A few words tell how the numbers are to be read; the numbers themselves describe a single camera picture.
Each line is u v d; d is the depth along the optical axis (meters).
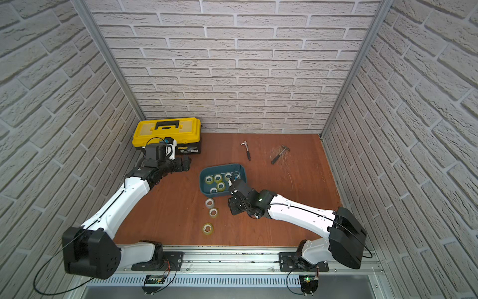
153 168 0.58
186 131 0.98
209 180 0.97
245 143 1.13
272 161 1.07
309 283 0.70
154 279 0.73
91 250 0.39
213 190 0.93
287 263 0.73
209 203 0.90
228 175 0.98
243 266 0.75
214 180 0.97
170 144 0.73
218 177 0.97
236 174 1.00
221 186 0.95
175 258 0.74
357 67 0.86
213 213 0.86
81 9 0.70
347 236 0.41
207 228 0.82
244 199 0.59
